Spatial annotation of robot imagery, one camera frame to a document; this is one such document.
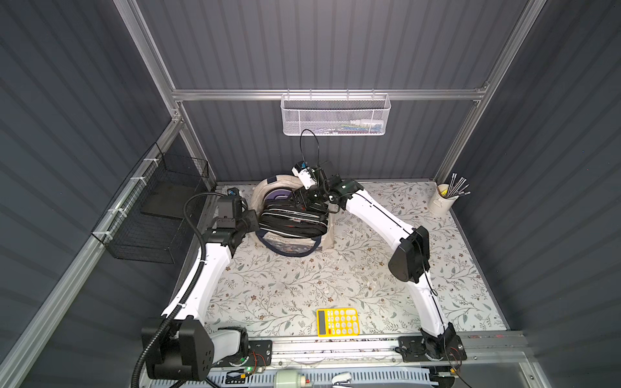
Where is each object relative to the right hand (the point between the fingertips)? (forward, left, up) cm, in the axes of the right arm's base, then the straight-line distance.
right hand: (297, 193), depth 86 cm
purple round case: (+3, +8, -4) cm, 9 cm away
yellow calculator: (-37, -14, -22) cm, 46 cm away
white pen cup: (+9, -59, -14) cm, 61 cm away
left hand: (-9, +15, -2) cm, 18 cm away
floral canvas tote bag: (-14, +4, -12) cm, 19 cm away
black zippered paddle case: (-4, +5, -7) cm, 10 cm away
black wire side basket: (-16, +45, +5) cm, 48 cm away
